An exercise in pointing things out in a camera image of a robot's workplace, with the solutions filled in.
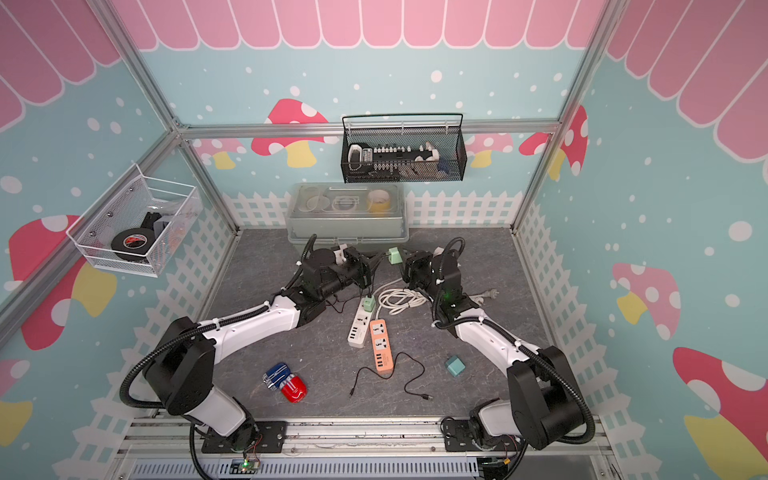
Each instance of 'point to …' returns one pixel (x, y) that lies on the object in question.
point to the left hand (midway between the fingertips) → (388, 254)
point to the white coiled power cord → (398, 300)
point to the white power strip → (360, 327)
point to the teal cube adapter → (455, 365)
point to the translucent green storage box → (347, 213)
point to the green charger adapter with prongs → (394, 255)
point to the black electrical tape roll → (136, 240)
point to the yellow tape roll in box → (378, 201)
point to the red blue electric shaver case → (279, 376)
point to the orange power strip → (382, 347)
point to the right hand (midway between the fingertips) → (394, 248)
